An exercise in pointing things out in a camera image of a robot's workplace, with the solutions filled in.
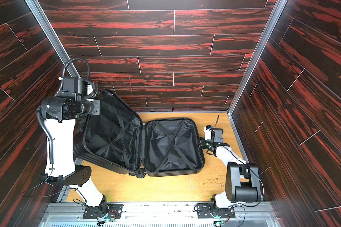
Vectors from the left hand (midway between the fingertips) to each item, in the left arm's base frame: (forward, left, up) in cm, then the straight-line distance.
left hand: (96, 104), depth 67 cm
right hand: (+4, -56, -35) cm, 66 cm away
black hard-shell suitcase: (-9, -7, -17) cm, 20 cm away
